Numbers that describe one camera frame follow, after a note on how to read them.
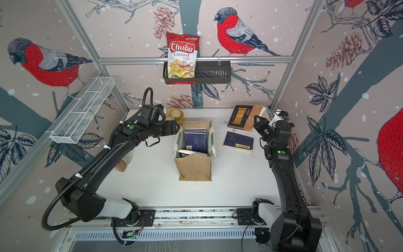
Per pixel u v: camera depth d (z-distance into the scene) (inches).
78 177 16.0
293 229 15.1
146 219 28.7
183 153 29.3
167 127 26.4
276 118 26.4
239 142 39.9
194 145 35.3
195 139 34.6
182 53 32.9
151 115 22.6
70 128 28.0
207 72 42.1
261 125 25.9
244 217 28.7
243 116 32.7
